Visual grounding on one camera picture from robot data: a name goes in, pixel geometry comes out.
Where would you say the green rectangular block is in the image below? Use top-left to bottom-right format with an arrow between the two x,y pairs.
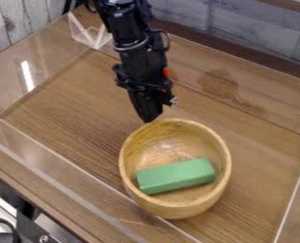
137,158 -> 216,195

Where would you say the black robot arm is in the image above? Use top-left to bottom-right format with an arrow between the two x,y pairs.
85,0 -> 177,122

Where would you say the clear acrylic corner bracket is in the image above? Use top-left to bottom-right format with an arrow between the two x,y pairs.
68,12 -> 113,49

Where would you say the black cable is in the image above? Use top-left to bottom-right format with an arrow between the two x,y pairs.
0,217 -> 21,243

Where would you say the brown wooden bowl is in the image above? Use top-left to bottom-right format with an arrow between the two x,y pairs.
119,119 -> 233,219

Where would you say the black metal table bracket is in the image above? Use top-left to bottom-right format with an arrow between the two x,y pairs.
17,202 -> 61,243

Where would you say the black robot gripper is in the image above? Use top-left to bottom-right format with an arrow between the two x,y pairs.
113,29 -> 177,123

